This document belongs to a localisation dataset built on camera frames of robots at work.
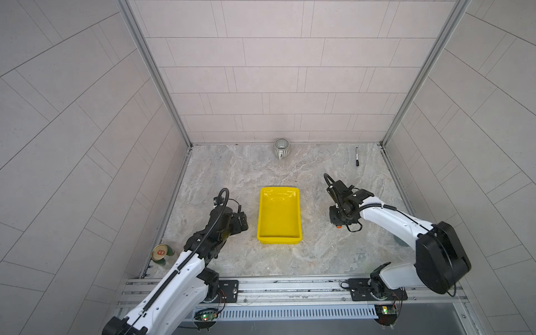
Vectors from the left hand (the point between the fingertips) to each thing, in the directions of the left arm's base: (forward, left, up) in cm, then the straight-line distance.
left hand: (239, 215), depth 83 cm
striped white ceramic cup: (+36, -17, +2) cm, 40 cm away
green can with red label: (-15, +24, +5) cm, 29 cm away
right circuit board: (-32, -51, -6) cm, 61 cm away
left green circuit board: (-32, +6, -3) cm, 33 cm away
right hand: (0, -39, -3) cm, 39 cm away
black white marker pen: (+33, -57, -4) cm, 66 cm away
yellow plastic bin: (0, -16, 0) cm, 16 cm away
